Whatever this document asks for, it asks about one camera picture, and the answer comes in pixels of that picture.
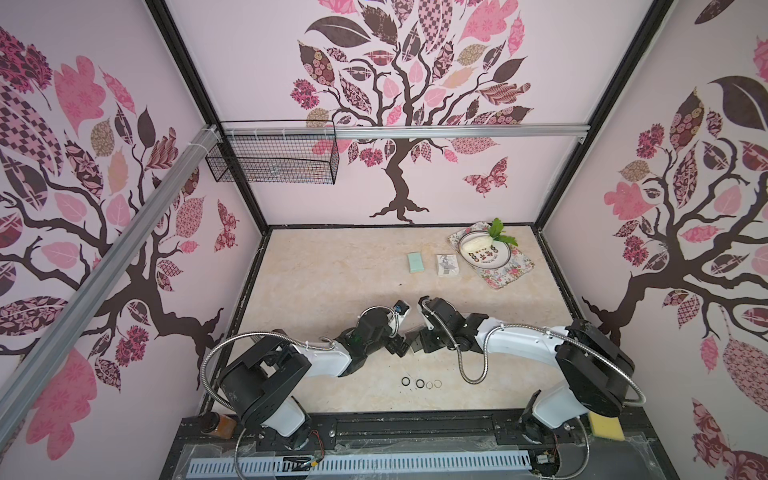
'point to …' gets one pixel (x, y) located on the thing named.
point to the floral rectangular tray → (516, 266)
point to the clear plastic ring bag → (447, 265)
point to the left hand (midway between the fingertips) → (406, 328)
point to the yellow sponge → (606, 426)
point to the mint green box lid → (415, 262)
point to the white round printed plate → (495, 255)
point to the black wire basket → (278, 152)
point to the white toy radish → (483, 243)
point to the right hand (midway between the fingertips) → (422, 335)
